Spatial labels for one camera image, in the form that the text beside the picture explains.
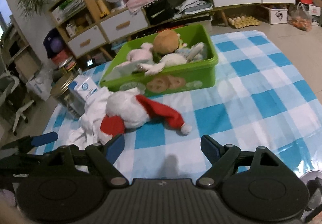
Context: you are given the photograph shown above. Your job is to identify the white bunny plush doll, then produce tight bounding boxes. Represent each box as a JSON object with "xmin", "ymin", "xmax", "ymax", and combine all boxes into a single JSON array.
[{"xmin": 137, "ymin": 42, "xmax": 206, "ymax": 76}]

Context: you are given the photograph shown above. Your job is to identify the white plush with santa hat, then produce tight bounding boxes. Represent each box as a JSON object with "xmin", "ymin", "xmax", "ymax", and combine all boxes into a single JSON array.
[{"xmin": 100, "ymin": 88, "xmax": 192, "ymax": 138}]

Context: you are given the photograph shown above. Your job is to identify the plastic bag of oranges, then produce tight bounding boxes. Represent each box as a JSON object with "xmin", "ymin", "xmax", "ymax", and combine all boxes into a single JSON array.
[{"xmin": 288, "ymin": 2, "xmax": 312, "ymax": 31}]

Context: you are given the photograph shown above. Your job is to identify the green plastic storage bin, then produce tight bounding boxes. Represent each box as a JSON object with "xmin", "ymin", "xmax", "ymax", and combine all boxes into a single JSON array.
[{"xmin": 99, "ymin": 24, "xmax": 218, "ymax": 96}]

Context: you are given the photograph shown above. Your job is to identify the wooden TV cabinet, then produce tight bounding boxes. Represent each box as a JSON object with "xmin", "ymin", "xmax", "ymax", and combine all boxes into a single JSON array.
[{"xmin": 100, "ymin": 0, "xmax": 296, "ymax": 42}]

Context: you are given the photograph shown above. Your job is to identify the white cardboard box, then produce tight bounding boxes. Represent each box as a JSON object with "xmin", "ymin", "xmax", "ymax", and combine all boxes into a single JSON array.
[{"xmin": 259, "ymin": 5, "xmax": 288, "ymax": 25}]

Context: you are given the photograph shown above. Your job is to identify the pink fluffy plush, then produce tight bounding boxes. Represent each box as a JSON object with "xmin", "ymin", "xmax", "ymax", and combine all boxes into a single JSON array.
[{"xmin": 127, "ymin": 42, "xmax": 153, "ymax": 62}]

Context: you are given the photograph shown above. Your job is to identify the wooden shelf unit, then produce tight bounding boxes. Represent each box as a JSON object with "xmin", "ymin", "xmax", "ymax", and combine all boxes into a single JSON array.
[{"xmin": 47, "ymin": 0, "xmax": 111, "ymax": 60}]

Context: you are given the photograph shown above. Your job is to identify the white office chair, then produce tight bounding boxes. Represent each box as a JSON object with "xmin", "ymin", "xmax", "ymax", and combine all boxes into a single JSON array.
[{"xmin": 1, "ymin": 71, "xmax": 36, "ymax": 136}]

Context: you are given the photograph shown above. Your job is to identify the blue white milk carton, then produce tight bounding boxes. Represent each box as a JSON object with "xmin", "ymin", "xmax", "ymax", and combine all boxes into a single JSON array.
[{"xmin": 68, "ymin": 75, "xmax": 99, "ymax": 115}]

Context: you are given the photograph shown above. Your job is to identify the egg carton tray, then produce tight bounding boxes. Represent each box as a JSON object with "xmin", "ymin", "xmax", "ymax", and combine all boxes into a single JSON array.
[{"xmin": 228, "ymin": 15, "xmax": 260, "ymax": 29}]

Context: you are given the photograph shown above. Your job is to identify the red tin can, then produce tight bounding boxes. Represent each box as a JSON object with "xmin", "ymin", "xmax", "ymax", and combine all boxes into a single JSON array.
[{"xmin": 58, "ymin": 57, "xmax": 76, "ymax": 73}]

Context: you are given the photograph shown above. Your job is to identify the glass jar gold lid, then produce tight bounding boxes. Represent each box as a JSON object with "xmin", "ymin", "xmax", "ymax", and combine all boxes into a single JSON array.
[{"xmin": 50, "ymin": 73, "xmax": 85, "ymax": 119}]

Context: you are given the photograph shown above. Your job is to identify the hamburger plush toy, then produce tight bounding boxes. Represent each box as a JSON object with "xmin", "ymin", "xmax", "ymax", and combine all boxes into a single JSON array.
[{"xmin": 152, "ymin": 29, "xmax": 187, "ymax": 56}]

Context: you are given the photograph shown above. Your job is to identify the white cloth gloves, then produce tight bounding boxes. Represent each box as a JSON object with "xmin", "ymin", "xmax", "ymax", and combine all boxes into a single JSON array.
[{"xmin": 66, "ymin": 87, "xmax": 112, "ymax": 150}]

